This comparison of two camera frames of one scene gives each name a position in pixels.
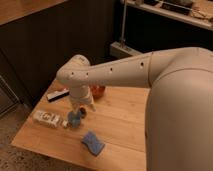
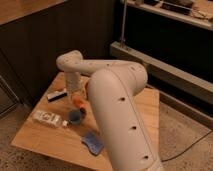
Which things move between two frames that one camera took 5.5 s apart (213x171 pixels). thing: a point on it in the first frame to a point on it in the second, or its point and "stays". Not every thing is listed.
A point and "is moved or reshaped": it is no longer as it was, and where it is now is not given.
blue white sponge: x=92 y=142 stays
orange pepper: x=83 y=112 is moved or reshaped
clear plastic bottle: x=50 y=119 stays
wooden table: x=113 y=137 stays
